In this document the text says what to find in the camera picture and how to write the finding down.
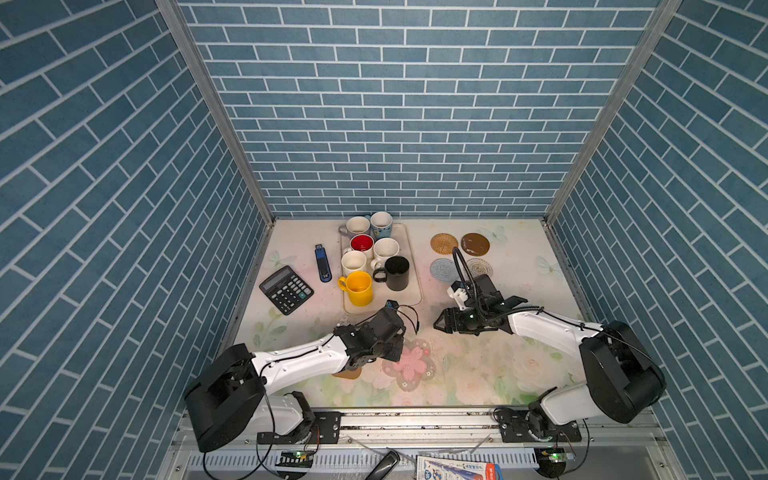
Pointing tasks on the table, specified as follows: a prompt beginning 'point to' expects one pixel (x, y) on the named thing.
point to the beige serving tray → (381, 294)
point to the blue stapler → (323, 264)
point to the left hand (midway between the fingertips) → (402, 345)
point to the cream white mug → (352, 261)
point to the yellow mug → (359, 287)
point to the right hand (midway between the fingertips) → (439, 322)
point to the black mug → (395, 273)
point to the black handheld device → (385, 466)
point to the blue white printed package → (437, 468)
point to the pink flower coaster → (413, 365)
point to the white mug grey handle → (355, 225)
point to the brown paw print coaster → (352, 374)
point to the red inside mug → (363, 243)
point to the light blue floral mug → (381, 224)
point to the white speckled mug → (383, 248)
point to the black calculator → (286, 290)
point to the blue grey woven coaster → (444, 270)
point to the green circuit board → (299, 459)
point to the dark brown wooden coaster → (475, 244)
